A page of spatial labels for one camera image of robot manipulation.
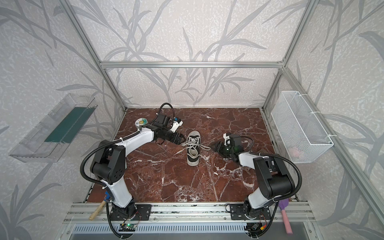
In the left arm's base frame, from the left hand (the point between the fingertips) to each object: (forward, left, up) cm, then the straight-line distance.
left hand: (182, 133), depth 93 cm
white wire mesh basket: (-17, -54, +26) cm, 62 cm away
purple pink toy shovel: (-38, -54, -8) cm, 66 cm away
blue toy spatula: (-35, +38, -10) cm, 53 cm away
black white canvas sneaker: (-8, -7, -5) cm, 12 cm away
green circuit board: (-48, +24, -11) cm, 55 cm away
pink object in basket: (-18, -59, +11) cm, 62 cm away
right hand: (-5, -19, -4) cm, 20 cm away
